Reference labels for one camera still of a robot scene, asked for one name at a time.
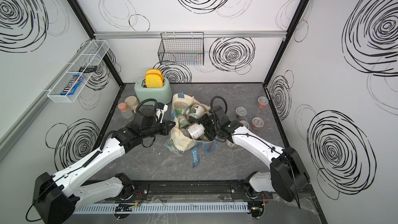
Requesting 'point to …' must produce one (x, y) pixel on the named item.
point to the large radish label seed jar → (230, 144)
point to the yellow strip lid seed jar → (241, 112)
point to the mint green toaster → (161, 95)
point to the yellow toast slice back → (153, 71)
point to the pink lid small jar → (126, 111)
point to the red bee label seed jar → (262, 101)
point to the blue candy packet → (71, 92)
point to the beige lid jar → (132, 102)
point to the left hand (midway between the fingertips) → (175, 124)
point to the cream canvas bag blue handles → (185, 110)
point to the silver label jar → (196, 130)
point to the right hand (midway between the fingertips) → (198, 125)
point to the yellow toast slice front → (154, 80)
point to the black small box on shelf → (89, 69)
